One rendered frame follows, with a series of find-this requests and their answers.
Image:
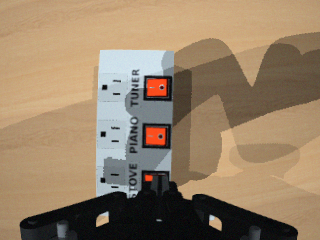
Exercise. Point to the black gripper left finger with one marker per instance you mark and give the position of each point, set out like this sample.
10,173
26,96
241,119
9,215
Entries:
78,221

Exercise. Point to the white power strip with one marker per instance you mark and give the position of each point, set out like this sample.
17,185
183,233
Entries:
134,119

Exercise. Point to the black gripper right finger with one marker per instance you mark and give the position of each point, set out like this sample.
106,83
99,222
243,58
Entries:
237,223

